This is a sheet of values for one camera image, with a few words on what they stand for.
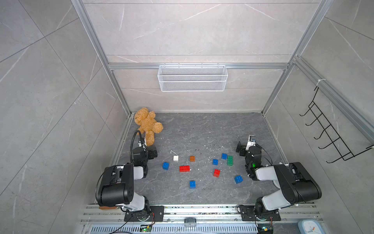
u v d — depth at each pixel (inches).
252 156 27.5
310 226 26.8
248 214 28.7
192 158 36.5
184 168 34.6
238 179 32.2
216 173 33.2
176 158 36.5
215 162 35.8
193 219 29.4
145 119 40.8
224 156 36.5
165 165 33.8
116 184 19.5
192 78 37.8
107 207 28.8
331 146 26.4
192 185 31.4
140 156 28.0
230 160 35.9
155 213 28.8
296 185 18.0
